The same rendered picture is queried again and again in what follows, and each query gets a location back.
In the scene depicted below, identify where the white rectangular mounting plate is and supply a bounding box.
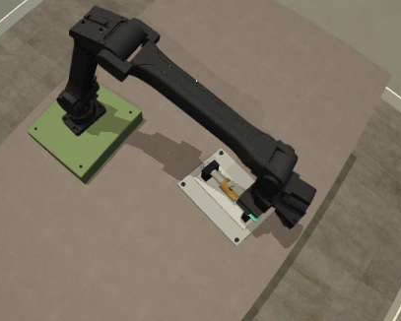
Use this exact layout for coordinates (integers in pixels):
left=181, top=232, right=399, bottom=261
left=177, top=148, right=276, bottom=246

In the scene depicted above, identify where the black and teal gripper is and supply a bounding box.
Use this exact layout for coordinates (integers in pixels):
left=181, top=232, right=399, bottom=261
left=236, top=183, right=276, bottom=222

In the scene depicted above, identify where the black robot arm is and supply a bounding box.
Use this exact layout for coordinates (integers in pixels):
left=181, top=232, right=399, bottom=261
left=56, top=6, right=317, bottom=229

